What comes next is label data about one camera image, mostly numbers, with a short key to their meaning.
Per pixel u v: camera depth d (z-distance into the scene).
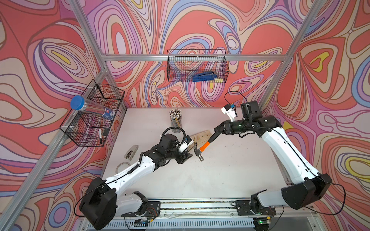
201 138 0.96
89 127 0.75
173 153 0.67
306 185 0.38
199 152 0.76
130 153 0.92
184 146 0.69
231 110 0.66
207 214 0.73
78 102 0.63
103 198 0.40
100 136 0.72
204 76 0.82
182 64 0.96
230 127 0.63
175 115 0.91
